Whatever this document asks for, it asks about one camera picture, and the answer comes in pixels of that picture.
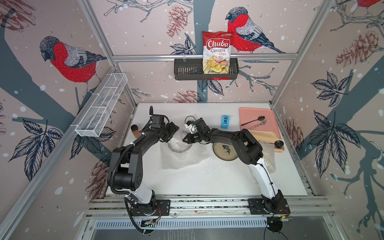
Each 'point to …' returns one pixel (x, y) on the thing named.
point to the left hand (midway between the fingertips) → (179, 127)
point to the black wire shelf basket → (192, 69)
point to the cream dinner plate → (225, 152)
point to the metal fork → (264, 121)
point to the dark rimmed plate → (176, 143)
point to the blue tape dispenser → (225, 124)
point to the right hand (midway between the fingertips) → (183, 142)
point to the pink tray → (247, 114)
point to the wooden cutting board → (268, 136)
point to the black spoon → (260, 118)
